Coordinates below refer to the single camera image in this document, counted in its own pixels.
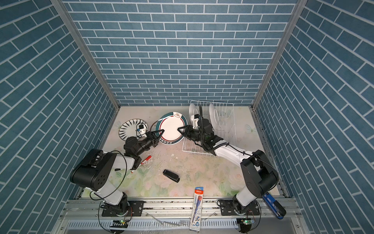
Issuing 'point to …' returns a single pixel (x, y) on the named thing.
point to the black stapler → (171, 175)
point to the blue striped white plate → (128, 128)
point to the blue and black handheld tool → (278, 211)
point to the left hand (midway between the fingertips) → (164, 132)
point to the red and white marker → (131, 172)
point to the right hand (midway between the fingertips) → (177, 128)
